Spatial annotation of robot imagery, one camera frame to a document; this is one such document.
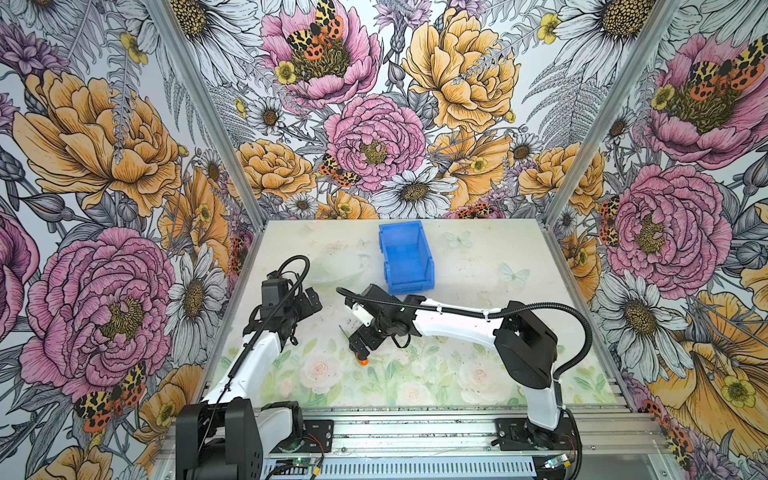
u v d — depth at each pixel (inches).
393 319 25.5
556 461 28.2
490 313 20.4
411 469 30.6
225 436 16.0
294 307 29.6
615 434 30.0
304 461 28.0
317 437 28.8
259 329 23.5
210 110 35.0
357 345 29.9
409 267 42.8
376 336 30.0
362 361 33.5
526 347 19.3
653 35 29.3
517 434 29.2
